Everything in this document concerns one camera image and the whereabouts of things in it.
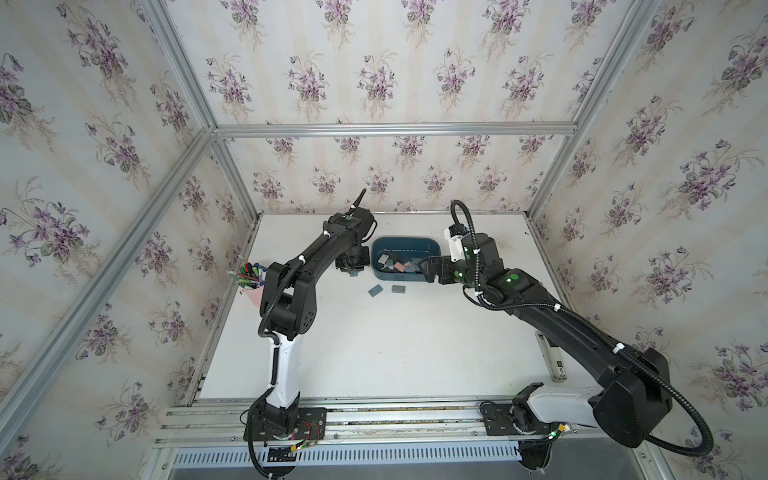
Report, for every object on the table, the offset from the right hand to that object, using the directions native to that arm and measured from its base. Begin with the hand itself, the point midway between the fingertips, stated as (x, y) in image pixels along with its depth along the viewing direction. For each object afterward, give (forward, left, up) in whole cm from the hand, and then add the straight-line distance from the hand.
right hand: (437, 262), depth 79 cm
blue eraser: (+4, +24, -12) cm, 28 cm away
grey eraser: (+4, +10, -21) cm, 24 cm away
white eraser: (+15, +15, -19) cm, 29 cm away
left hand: (+6, +23, -13) cm, 28 cm away
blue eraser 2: (+4, +18, -21) cm, 28 cm away
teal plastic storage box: (+16, +10, -19) cm, 27 cm away
